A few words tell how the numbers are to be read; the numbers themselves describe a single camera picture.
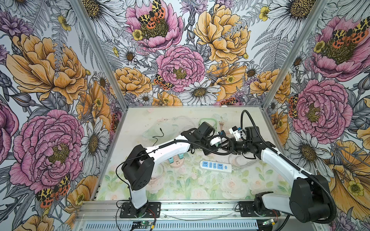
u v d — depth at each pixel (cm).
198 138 65
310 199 41
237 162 92
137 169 46
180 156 88
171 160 85
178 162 88
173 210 76
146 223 71
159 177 82
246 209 74
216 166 87
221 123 112
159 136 104
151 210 73
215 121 114
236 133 79
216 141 73
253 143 67
